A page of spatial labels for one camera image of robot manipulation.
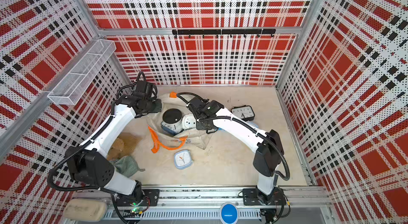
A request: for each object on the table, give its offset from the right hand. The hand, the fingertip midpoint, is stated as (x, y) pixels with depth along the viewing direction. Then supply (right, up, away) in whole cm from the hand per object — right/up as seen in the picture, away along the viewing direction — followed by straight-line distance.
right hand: (208, 124), depth 80 cm
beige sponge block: (-53, -35, -13) cm, 65 cm away
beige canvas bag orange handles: (-22, -5, -4) cm, 23 cm away
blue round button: (+9, -37, -11) cm, 40 cm away
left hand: (-27, +9, +4) cm, 28 cm away
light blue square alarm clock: (-14, -19, +4) cm, 24 cm away
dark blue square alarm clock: (-24, -6, +13) cm, 28 cm away
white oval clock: (-12, +1, +10) cm, 16 cm away
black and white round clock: (-22, +2, +12) cm, 25 cm away
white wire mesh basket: (-78, +22, +11) cm, 81 cm away
